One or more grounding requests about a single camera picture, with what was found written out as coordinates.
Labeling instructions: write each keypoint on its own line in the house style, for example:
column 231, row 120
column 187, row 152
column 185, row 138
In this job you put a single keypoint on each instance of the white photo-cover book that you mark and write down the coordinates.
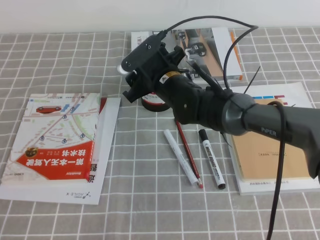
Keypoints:
column 197, row 44

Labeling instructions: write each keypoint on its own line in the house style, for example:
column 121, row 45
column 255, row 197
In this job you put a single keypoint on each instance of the white magazine under notebook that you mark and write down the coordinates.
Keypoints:
column 291, row 94

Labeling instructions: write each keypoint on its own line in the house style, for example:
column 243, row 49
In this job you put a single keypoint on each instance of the tan kraft notebook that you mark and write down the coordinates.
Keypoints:
column 257, row 157

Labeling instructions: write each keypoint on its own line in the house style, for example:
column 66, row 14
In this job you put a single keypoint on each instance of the grey checkered tablecloth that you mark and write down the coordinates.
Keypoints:
column 145, row 194

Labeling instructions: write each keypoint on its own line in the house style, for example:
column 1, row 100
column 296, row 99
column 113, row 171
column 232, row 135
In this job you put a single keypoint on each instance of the black mesh pen holder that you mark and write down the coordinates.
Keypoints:
column 153, row 103

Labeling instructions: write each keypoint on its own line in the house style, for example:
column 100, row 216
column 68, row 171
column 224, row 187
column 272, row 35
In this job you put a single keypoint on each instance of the red pencil with eraser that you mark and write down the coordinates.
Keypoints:
column 189, row 155

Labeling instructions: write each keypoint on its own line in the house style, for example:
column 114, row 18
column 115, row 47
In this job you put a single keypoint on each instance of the white Agilex booklet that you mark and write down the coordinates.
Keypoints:
column 75, row 193

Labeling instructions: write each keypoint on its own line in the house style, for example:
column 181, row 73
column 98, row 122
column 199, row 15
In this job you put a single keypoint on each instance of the red and white map book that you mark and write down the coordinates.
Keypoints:
column 55, row 140

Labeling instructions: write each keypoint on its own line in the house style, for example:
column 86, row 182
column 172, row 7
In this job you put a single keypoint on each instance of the orange-edged book underneath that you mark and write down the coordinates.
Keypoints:
column 222, row 40

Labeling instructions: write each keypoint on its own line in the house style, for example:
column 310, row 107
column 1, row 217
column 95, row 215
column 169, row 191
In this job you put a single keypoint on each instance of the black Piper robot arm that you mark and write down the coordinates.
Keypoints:
column 219, row 109

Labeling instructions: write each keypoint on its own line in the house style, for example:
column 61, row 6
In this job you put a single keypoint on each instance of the white pen on table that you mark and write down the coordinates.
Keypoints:
column 179, row 155

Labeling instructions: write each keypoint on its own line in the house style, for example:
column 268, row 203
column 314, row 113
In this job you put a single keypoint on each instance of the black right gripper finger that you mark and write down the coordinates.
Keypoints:
column 131, row 78
column 136, row 90

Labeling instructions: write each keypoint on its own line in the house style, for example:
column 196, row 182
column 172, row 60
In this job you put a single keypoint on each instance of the black whiteboard marker on table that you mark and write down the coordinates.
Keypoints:
column 212, row 160

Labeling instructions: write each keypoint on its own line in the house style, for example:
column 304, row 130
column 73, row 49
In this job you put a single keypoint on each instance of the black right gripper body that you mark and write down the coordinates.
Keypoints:
column 162, row 62

